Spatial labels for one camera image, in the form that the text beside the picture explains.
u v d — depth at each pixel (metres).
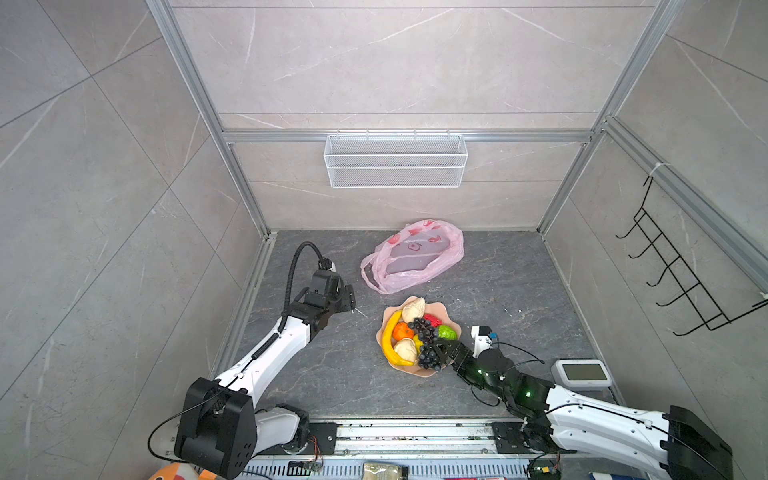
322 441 0.73
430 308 0.93
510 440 0.73
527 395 0.60
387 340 0.83
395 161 1.01
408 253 1.11
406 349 0.80
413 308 0.88
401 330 0.86
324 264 0.74
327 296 0.64
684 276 0.67
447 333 0.82
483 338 0.75
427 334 0.80
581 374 0.80
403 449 0.73
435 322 0.87
